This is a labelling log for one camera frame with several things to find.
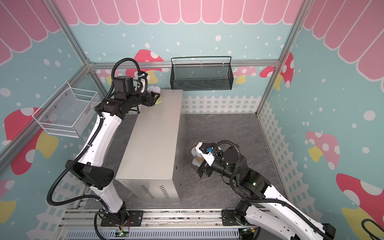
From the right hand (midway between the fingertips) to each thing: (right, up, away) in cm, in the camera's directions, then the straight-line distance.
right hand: (195, 153), depth 62 cm
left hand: (-22, +28, +13) cm, 38 cm away
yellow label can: (+1, -7, +23) cm, 24 cm away
